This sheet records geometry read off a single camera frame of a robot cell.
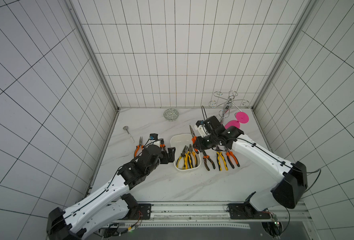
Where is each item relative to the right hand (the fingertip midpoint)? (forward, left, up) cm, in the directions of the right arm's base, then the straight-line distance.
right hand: (189, 147), depth 77 cm
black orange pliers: (+10, +17, -17) cm, 26 cm away
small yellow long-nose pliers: (+2, +2, -15) cm, 16 cm away
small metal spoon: (+23, +47, -17) cm, 55 cm away
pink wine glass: (+16, -28, +8) cm, 33 cm away
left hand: (-3, +12, 0) cm, 13 cm away
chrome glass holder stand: (+23, -21, +4) cm, 31 cm away
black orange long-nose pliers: (+4, -12, -18) cm, 21 cm away
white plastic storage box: (+14, +7, -18) cm, 24 cm away
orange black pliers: (+3, -2, +2) cm, 4 cm away
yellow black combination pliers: (+5, -19, -17) cm, 26 cm away
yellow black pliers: (+1, -1, -13) cm, 13 cm away
